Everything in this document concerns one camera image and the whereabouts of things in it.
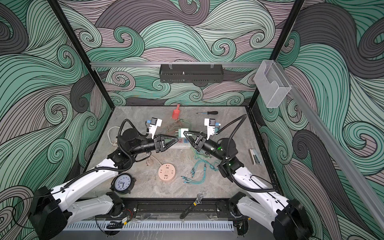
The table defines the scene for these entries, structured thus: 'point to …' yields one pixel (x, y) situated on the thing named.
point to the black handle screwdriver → (210, 112)
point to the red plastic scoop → (176, 113)
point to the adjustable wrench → (198, 201)
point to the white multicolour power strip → (182, 143)
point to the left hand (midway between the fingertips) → (177, 139)
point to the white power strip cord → (113, 144)
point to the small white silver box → (255, 158)
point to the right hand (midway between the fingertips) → (185, 134)
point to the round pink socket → (166, 172)
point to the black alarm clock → (122, 183)
